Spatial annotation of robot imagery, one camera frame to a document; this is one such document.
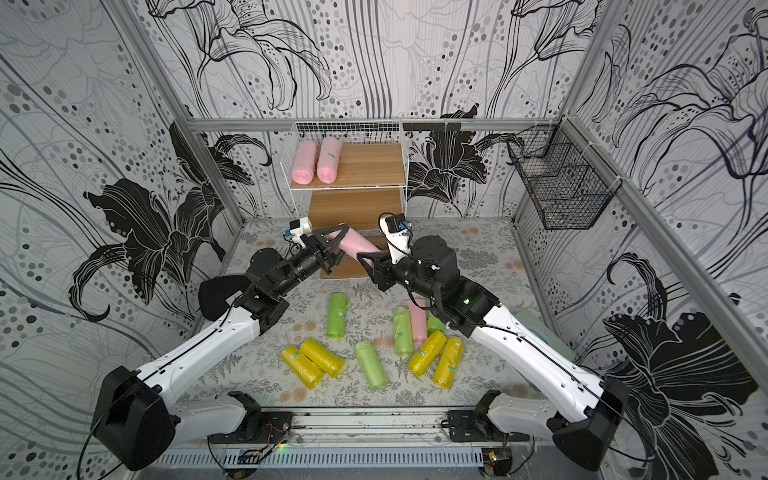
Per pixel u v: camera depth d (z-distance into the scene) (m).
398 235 0.54
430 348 0.82
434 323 0.88
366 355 0.83
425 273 0.49
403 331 0.86
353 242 0.63
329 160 0.71
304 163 0.73
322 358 0.81
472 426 0.64
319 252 0.59
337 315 0.88
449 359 0.80
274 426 0.72
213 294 0.91
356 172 0.73
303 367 0.80
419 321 0.88
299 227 0.66
